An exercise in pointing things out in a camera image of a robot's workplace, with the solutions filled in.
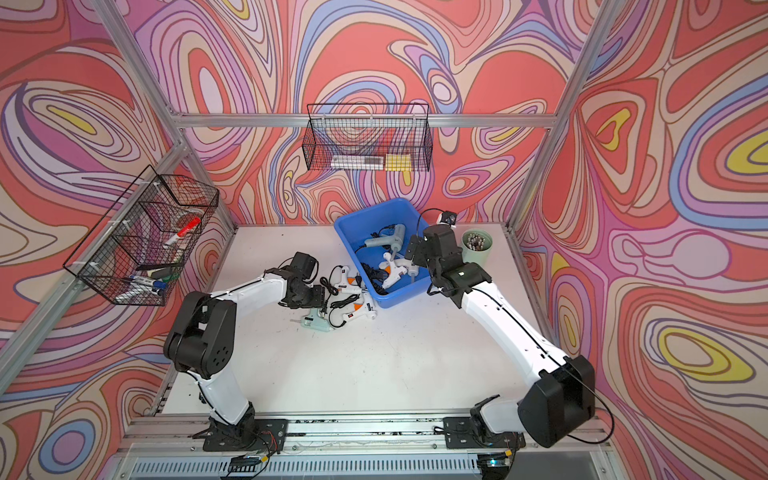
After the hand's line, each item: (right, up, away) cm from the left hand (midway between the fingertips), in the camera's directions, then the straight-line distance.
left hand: (319, 301), depth 97 cm
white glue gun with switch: (+8, +4, +2) cm, 9 cm away
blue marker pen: (-31, +9, -29) cm, 43 cm away
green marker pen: (-32, +10, -23) cm, 40 cm away
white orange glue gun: (+14, -3, -2) cm, 14 cm away
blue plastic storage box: (+19, +28, +17) cm, 38 cm away
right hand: (+33, +16, -16) cm, 41 cm away
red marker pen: (-28, +23, -21) cm, 42 cm away
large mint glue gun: (+25, +21, +11) cm, 35 cm away
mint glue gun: (-1, -5, -5) cm, 7 cm away
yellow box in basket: (+26, +44, -5) cm, 51 cm away
